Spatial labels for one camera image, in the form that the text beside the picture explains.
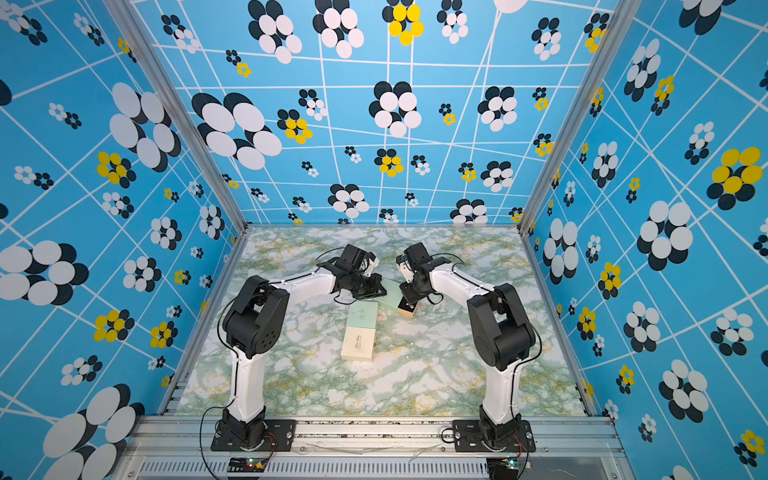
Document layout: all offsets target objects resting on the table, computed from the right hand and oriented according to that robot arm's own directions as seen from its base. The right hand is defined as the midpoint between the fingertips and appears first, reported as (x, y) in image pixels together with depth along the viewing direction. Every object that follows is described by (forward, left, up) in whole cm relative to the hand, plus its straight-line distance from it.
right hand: (415, 291), depth 97 cm
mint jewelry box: (-9, +16, 0) cm, 19 cm away
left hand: (-1, +8, +1) cm, 8 cm away
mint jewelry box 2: (-2, +7, -1) cm, 7 cm away
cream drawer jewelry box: (-18, +17, -1) cm, 25 cm away
